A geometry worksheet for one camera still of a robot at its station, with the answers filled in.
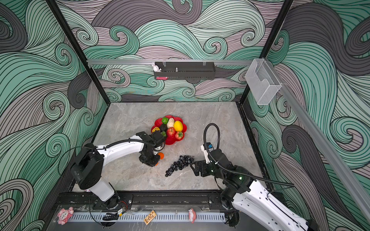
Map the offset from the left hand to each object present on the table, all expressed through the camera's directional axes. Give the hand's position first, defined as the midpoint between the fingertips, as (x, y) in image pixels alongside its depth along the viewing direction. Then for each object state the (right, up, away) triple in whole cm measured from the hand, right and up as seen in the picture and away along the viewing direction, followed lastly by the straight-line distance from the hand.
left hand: (153, 164), depth 82 cm
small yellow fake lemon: (-2, +20, +14) cm, 24 cm away
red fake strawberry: (+15, +16, +10) cm, 24 cm away
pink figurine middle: (+21, -17, -17) cm, 33 cm away
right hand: (+24, +4, -11) cm, 27 cm away
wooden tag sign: (+2, -20, -14) cm, 24 cm away
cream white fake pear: (+8, +23, +18) cm, 31 cm away
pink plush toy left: (-39, -18, -16) cm, 46 cm away
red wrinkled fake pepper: (+9, +17, +13) cm, 23 cm away
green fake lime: (+4, +25, +18) cm, 31 cm away
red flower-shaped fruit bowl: (+9, +12, +10) cm, 18 cm away
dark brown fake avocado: (+4, +20, +16) cm, 26 cm away
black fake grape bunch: (+18, +1, +2) cm, 18 cm away
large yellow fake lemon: (+14, +21, +15) cm, 30 cm away
